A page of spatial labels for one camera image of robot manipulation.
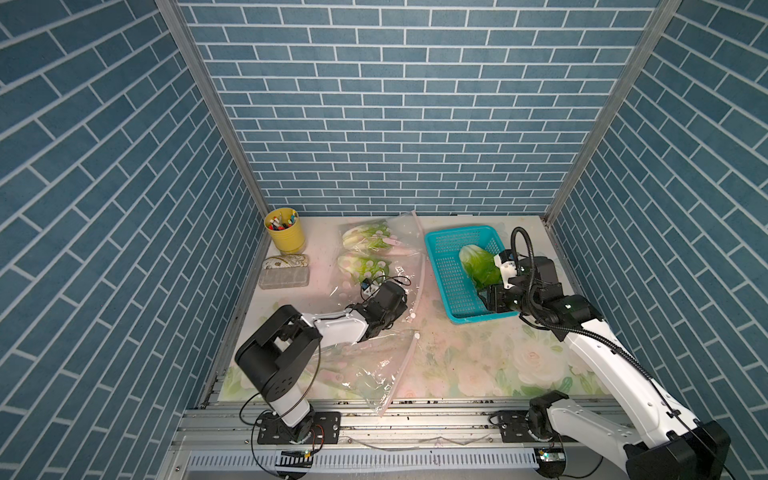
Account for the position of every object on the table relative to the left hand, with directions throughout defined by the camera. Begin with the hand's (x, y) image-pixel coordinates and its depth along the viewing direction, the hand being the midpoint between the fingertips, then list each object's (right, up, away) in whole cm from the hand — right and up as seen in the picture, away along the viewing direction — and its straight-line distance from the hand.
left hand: (412, 306), depth 92 cm
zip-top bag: (-12, -13, -16) cm, 24 cm away
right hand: (+20, +7, -14) cm, 25 cm away
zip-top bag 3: (-2, +27, +26) cm, 38 cm away
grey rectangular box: (-42, +8, +7) cm, 43 cm away
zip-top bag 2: (-21, +5, -1) cm, 22 cm away
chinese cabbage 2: (-17, +12, +3) cm, 21 cm away
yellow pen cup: (-42, +25, +7) cm, 50 cm away
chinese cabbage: (+22, +12, +1) cm, 25 cm away
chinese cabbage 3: (-14, +21, +8) cm, 27 cm away
